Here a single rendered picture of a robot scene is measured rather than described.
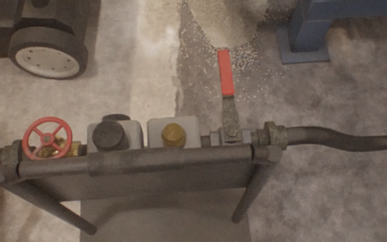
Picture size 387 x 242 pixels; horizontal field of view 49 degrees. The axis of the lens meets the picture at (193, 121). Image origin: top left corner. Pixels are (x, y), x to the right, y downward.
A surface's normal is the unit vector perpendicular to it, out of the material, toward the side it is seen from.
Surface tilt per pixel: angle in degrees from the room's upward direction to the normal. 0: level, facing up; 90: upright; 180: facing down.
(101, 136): 0
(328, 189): 0
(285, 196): 0
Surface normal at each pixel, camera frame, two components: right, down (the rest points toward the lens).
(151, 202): 0.00, -0.37
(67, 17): 0.71, -0.25
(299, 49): 0.07, 0.92
